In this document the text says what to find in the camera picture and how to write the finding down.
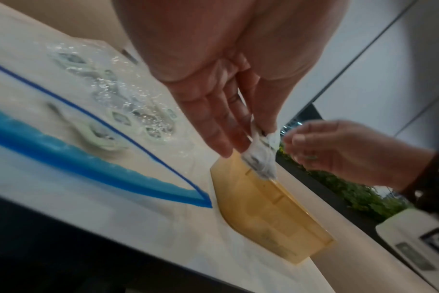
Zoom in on person's right hand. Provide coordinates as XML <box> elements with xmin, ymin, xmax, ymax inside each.
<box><xmin>282</xmin><ymin>120</ymin><xmax>436</xmax><ymax>193</ymax></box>

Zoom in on person's left hand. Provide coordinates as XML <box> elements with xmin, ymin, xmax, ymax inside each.
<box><xmin>110</xmin><ymin>0</ymin><xmax>351</xmax><ymax>159</ymax></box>

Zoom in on tea bags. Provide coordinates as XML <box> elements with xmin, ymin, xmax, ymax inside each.
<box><xmin>241</xmin><ymin>120</ymin><xmax>280</xmax><ymax>180</ymax></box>
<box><xmin>47</xmin><ymin>42</ymin><xmax>179</xmax><ymax>150</ymax></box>

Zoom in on yellow tray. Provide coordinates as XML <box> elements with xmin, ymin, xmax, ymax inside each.
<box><xmin>208</xmin><ymin>150</ymin><xmax>337</xmax><ymax>264</ymax></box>

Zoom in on clear zip bag with tea bags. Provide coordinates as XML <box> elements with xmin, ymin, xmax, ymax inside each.
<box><xmin>0</xmin><ymin>37</ymin><xmax>213</xmax><ymax>209</ymax></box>

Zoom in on green hedge plant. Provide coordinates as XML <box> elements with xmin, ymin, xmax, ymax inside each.
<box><xmin>277</xmin><ymin>142</ymin><xmax>412</xmax><ymax>223</ymax></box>

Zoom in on dark window strip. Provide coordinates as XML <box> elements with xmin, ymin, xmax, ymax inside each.
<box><xmin>277</xmin><ymin>102</ymin><xmax>324</xmax><ymax>135</ymax></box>

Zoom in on black planter box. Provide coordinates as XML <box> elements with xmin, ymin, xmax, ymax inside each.
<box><xmin>273</xmin><ymin>154</ymin><xmax>390</xmax><ymax>244</ymax></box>

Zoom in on white roller blind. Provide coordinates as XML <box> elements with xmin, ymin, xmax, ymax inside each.
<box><xmin>277</xmin><ymin>0</ymin><xmax>439</xmax><ymax>150</ymax></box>

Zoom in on marker cube on right wrist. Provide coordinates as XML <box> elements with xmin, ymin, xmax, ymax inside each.
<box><xmin>374</xmin><ymin>208</ymin><xmax>439</xmax><ymax>293</ymax></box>

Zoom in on beige bench seat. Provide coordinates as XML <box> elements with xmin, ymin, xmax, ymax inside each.
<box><xmin>277</xmin><ymin>166</ymin><xmax>439</xmax><ymax>293</ymax></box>
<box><xmin>23</xmin><ymin>0</ymin><xmax>134</xmax><ymax>49</ymax></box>

